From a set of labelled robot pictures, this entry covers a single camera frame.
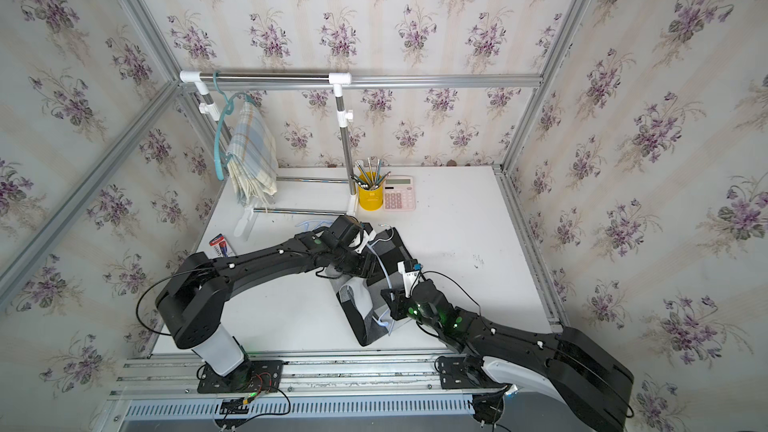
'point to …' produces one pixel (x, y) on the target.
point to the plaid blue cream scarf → (252, 156)
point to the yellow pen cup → (370, 200)
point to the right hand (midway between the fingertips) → (384, 296)
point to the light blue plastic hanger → (370, 243)
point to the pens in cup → (370, 180)
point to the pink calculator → (399, 193)
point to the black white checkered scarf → (368, 312)
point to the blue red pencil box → (219, 247)
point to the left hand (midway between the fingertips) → (382, 277)
